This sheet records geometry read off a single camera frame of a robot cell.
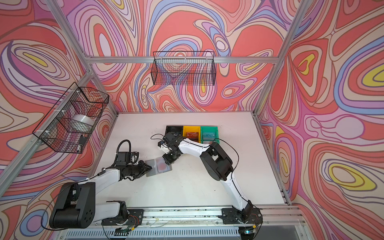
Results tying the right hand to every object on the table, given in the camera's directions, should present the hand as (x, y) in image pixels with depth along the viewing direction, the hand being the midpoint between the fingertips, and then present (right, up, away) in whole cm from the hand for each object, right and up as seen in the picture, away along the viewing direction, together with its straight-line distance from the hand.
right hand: (168, 164), depth 93 cm
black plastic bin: (+4, +20, +12) cm, 24 cm away
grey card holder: (-6, 0, -2) cm, 6 cm away
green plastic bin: (+27, +18, +11) cm, 34 cm away
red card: (+15, +17, +11) cm, 26 cm away
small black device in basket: (-40, +17, -19) cm, 47 cm away
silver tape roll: (-39, +27, -19) cm, 51 cm away
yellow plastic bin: (+15, +22, +12) cm, 29 cm away
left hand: (-9, -1, -3) cm, 10 cm away
